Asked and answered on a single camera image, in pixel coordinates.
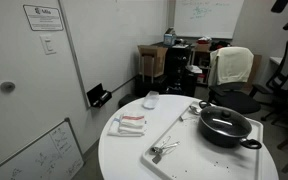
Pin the small metal measuring spoon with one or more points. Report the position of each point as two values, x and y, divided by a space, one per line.
183 118

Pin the small leaning whiteboard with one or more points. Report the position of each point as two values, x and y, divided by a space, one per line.
50 156

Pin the black cooking pot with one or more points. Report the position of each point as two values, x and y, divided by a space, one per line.
219 139

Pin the black marker holder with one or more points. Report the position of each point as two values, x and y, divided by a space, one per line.
97 95

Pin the white plastic tray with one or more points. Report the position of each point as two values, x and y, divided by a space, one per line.
190 156

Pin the wooden shelf unit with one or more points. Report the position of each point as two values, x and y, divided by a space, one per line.
202 56

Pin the white printed wall sign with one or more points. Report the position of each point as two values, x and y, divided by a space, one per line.
44 17

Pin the tall black cabinet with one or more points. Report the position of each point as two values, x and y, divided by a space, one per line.
178 66

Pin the blue tissue box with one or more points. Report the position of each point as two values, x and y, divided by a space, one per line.
169 38

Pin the black mesh office chair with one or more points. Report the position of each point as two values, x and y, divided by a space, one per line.
285 66

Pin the glass pot lid black knob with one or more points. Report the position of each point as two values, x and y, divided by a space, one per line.
217 122

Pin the white light switch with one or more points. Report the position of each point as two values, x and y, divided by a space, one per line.
48 44

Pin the large metal serving spoon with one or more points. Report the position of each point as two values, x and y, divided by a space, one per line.
194 109

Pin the black angled object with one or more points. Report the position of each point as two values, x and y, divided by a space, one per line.
279 5

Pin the clear plastic container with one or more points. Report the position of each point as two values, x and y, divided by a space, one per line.
151 99

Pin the brown cardboard box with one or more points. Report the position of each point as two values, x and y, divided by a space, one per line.
152 60

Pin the whiteboard with green writing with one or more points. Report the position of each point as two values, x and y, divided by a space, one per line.
207 16

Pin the black low cabinet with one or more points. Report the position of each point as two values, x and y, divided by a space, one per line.
150 86

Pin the black padded office chair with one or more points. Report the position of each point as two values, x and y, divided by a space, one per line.
237 100

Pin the large wall whiteboard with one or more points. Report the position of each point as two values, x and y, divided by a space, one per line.
110 40

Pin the metal measuring spoon set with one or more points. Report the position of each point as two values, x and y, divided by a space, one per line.
162 149

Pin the cream cloth on chair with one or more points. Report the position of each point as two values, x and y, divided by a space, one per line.
232 65

